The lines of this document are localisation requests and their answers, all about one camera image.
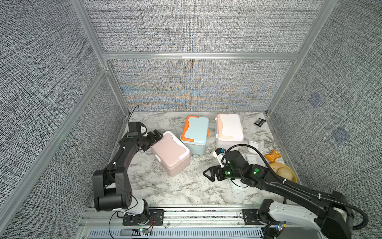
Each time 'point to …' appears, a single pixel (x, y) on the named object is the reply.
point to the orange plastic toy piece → (273, 156)
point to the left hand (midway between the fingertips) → (159, 136)
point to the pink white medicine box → (172, 153)
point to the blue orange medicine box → (195, 134)
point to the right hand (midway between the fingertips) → (208, 169)
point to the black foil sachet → (259, 122)
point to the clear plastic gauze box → (254, 157)
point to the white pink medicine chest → (230, 131)
